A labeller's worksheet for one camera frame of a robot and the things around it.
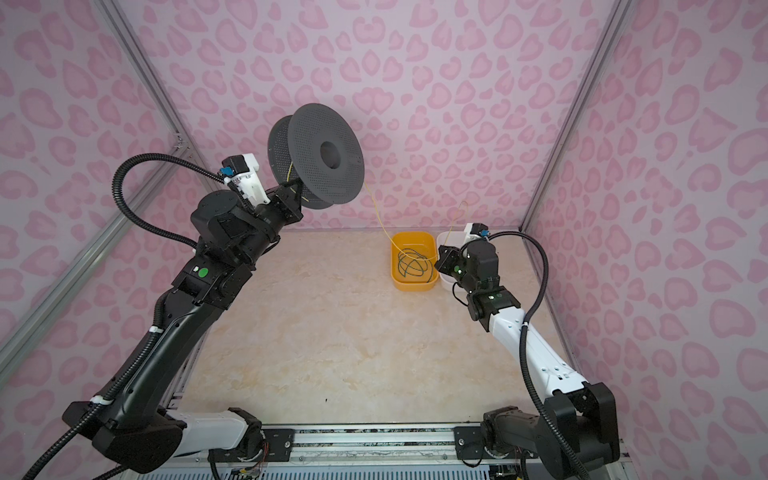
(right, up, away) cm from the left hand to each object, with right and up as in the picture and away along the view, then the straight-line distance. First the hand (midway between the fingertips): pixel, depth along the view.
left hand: (301, 173), depth 58 cm
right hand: (+30, -13, +20) cm, 39 cm away
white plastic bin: (+42, -9, +63) cm, 76 cm away
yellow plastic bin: (+29, -11, +52) cm, 61 cm away
